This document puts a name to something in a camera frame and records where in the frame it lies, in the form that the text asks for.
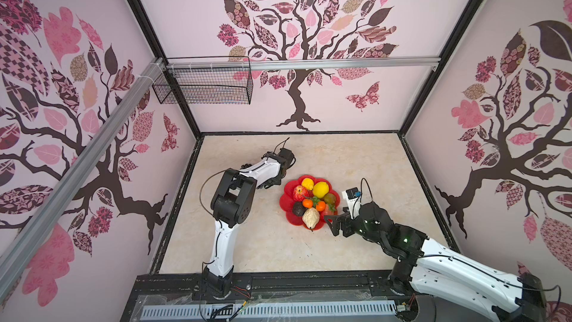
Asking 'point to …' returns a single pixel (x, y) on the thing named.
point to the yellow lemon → (320, 189)
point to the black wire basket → (174, 86)
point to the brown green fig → (330, 198)
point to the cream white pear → (310, 217)
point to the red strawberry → (330, 209)
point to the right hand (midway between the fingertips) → (333, 212)
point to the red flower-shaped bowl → (287, 201)
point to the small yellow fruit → (307, 182)
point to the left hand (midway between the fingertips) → (263, 182)
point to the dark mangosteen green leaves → (315, 200)
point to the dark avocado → (299, 209)
